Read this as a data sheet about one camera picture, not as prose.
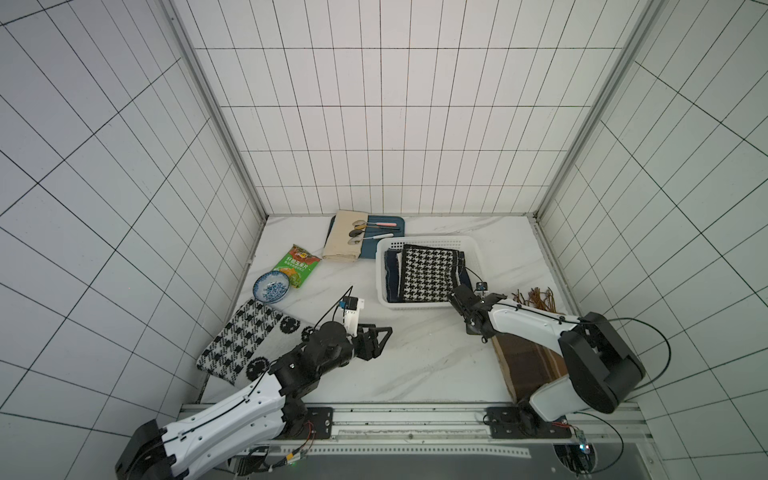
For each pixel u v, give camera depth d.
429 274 0.94
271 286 0.98
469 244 0.99
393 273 0.97
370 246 1.12
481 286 0.82
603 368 0.44
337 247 1.08
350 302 0.67
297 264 1.03
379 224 1.16
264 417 0.52
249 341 0.83
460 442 0.71
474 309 0.63
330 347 0.57
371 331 0.67
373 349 0.66
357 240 1.10
